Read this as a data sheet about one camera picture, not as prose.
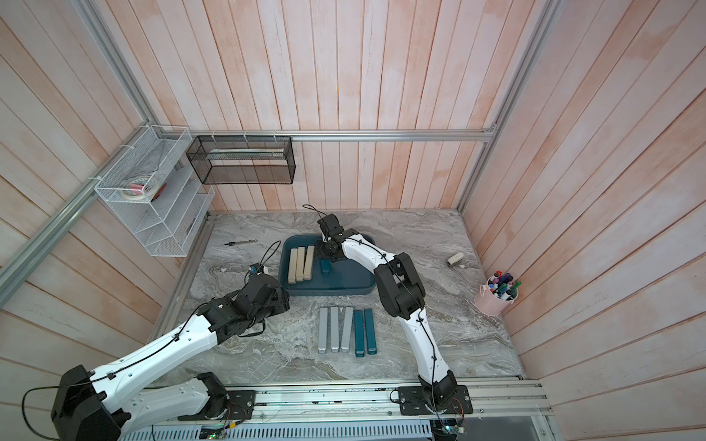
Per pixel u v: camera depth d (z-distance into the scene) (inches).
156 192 29.3
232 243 43.4
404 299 23.0
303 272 38.5
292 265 38.8
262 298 23.9
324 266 38.7
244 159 42.0
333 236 31.8
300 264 39.5
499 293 32.8
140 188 29.0
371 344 32.3
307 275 38.5
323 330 33.1
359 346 32.2
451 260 39.7
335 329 33.1
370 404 29.4
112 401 15.9
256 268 28.0
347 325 33.6
